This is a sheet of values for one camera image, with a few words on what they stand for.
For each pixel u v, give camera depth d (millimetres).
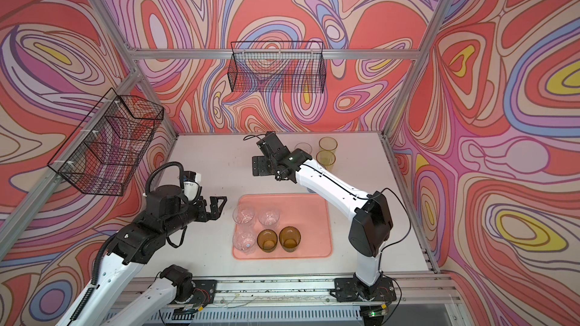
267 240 833
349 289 734
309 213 919
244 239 843
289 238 842
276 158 596
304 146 1042
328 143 990
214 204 627
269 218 894
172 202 530
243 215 885
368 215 448
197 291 729
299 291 750
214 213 625
